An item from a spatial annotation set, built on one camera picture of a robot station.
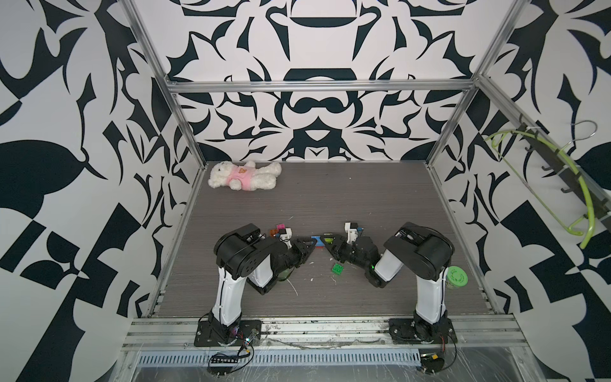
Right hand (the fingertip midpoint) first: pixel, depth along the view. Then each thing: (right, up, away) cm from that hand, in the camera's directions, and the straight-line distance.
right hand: (321, 237), depth 90 cm
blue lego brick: (-1, -1, -1) cm, 1 cm away
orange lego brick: (-18, +1, +4) cm, 19 cm away
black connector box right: (+32, -33, -18) cm, 49 cm away
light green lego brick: (+3, -1, -1) cm, 3 cm away
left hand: (-2, -1, 0) cm, 2 cm away
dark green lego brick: (+6, -10, -4) cm, 12 cm away
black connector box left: (-29, -33, -21) cm, 49 cm away
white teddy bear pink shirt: (-31, +23, +13) cm, 41 cm away
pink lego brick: (-15, +3, +7) cm, 17 cm away
